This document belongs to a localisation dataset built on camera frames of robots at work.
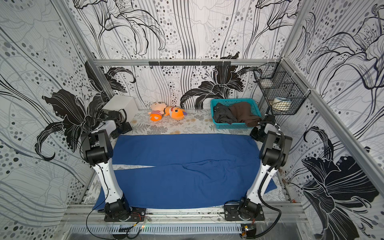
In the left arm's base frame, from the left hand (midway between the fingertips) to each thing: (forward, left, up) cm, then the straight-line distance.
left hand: (124, 131), depth 106 cm
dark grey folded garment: (+7, -69, +15) cm, 71 cm away
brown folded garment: (+12, -84, +12) cm, 86 cm away
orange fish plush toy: (+11, -37, +10) cm, 40 cm away
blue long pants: (-28, -46, +2) cm, 54 cm away
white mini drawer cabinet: (+17, +5, +13) cm, 22 cm away
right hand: (+1, -95, +2) cm, 95 cm away
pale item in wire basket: (+15, -94, +34) cm, 101 cm away
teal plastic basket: (+3, -69, +7) cm, 69 cm away
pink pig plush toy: (+16, -22, +6) cm, 28 cm away
